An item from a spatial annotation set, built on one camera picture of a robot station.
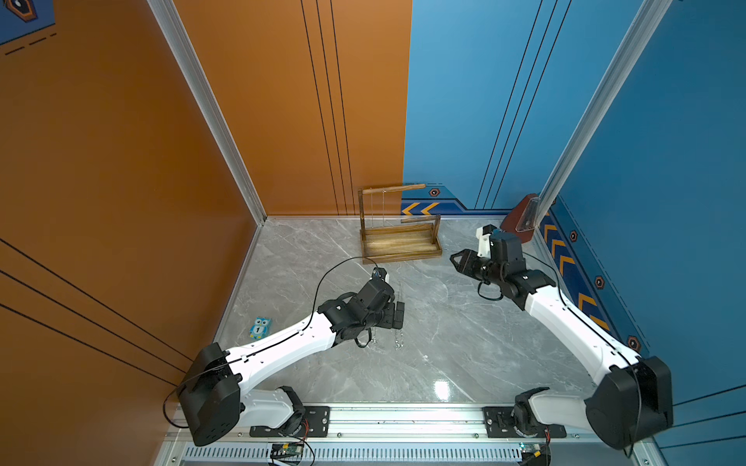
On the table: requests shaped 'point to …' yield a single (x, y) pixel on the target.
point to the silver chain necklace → (373, 339)
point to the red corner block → (522, 219)
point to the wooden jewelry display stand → (423, 239)
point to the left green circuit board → (288, 449)
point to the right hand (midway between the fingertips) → (454, 258)
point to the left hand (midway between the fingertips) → (392, 304)
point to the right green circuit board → (530, 448)
